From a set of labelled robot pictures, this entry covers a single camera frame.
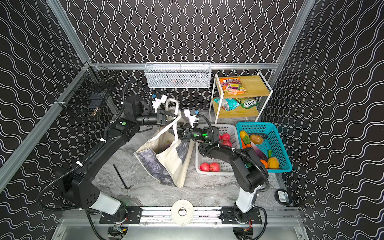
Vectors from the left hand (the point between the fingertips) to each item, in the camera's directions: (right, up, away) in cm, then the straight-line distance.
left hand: (181, 117), depth 65 cm
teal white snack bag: (+29, +11, +35) cm, 47 cm away
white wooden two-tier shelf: (+30, +13, +18) cm, 37 cm away
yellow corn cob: (+39, -9, +35) cm, 53 cm away
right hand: (-6, -6, +2) cm, 8 cm away
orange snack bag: (+27, +19, +18) cm, 37 cm away
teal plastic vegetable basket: (+57, -14, +32) cm, 67 cm away
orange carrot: (+39, -16, +34) cm, 54 cm away
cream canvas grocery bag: (-7, -15, -3) cm, 17 cm away
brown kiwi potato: (+47, -12, +33) cm, 59 cm away
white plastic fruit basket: (+25, -29, +25) cm, 46 cm away
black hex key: (-38, -33, +23) cm, 55 cm away
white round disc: (-2, -50, +8) cm, 50 cm away
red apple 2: (+18, -27, +21) cm, 38 cm away
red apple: (+12, -27, +21) cm, 36 cm away
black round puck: (+52, -41, +13) cm, 68 cm away
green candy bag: (+42, +12, +35) cm, 56 cm away
